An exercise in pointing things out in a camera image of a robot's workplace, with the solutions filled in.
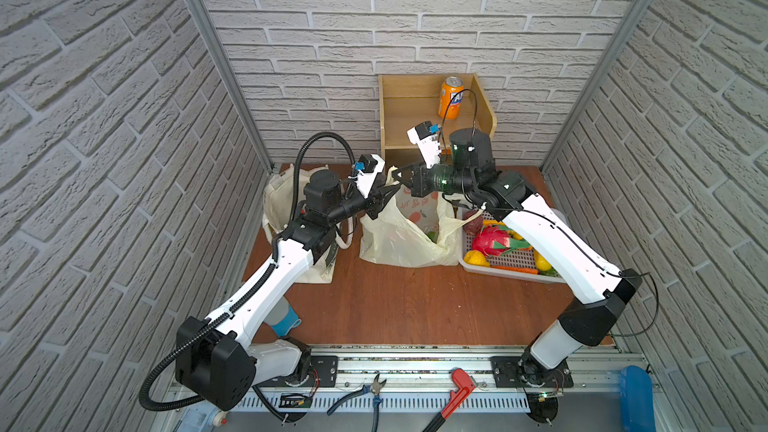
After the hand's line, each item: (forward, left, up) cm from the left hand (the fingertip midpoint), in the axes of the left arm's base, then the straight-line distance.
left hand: (394, 178), depth 69 cm
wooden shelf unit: (+39, -6, -4) cm, 40 cm away
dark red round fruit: (+2, -26, -26) cm, 37 cm away
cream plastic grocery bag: (-4, +1, -21) cm, 21 cm away
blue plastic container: (-44, -57, -32) cm, 79 cm away
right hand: (-2, 0, +5) cm, 5 cm away
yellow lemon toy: (-7, -26, -28) cm, 39 cm away
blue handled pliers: (-39, +6, -33) cm, 51 cm away
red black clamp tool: (-42, -14, -33) cm, 55 cm away
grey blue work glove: (-21, +31, -35) cm, 51 cm away
